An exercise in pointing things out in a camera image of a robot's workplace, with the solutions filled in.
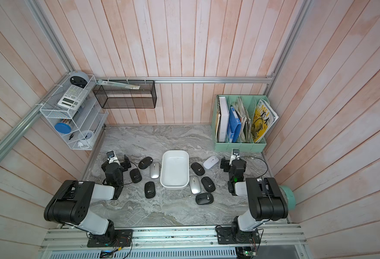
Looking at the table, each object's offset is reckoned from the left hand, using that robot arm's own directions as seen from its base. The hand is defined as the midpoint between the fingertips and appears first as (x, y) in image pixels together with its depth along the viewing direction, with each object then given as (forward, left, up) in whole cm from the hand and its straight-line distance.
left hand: (118, 158), depth 93 cm
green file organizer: (+35, -82, +15) cm, 90 cm away
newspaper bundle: (+17, -77, +4) cm, 79 cm away
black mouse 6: (-21, -50, -6) cm, 54 cm away
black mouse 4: (-4, -47, -6) cm, 47 cm away
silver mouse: (-4, -21, -7) cm, 23 cm away
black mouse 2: (-9, -11, -5) cm, 15 cm away
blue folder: (+16, -69, +10) cm, 71 cm away
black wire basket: (+39, +10, +15) cm, 43 cm away
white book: (+17, -62, +16) cm, 66 cm away
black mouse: (+1, -15, -6) cm, 16 cm away
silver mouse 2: (-14, -45, -6) cm, 47 cm away
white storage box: (-4, -33, -10) cm, 34 cm away
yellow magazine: (+22, -88, +12) cm, 92 cm away
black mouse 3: (-17, -20, -6) cm, 27 cm away
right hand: (+3, -68, -1) cm, 68 cm away
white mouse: (+1, -55, -6) cm, 56 cm away
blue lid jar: (+3, +20, +23) cm, 31 cm away
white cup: (+10, +20, +8) cm, 23 cm away
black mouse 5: (-13, -52, -6) cm, 54 cm away
